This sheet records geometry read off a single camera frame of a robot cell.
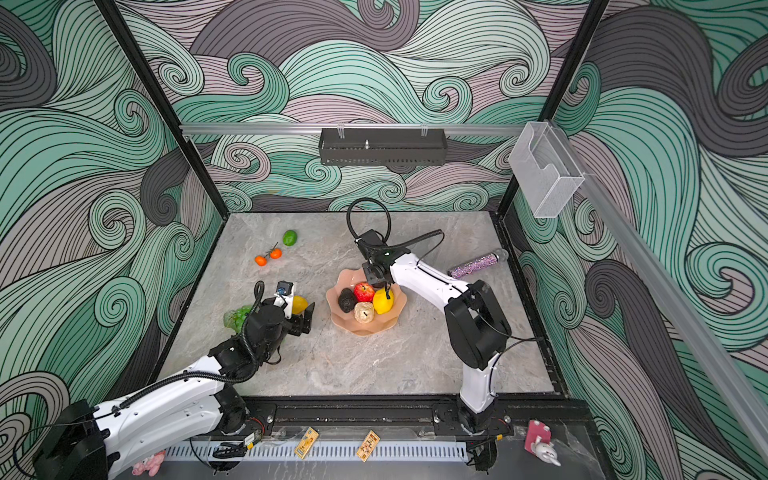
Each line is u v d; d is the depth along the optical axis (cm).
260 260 103
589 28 73
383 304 88
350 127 94
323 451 70
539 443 66
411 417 75
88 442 40
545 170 78
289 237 108
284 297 68
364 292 90
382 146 94
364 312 83
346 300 88
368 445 69
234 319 88
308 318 74
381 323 88
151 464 65
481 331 48
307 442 69
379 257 65
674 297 52
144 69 80
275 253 106
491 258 101
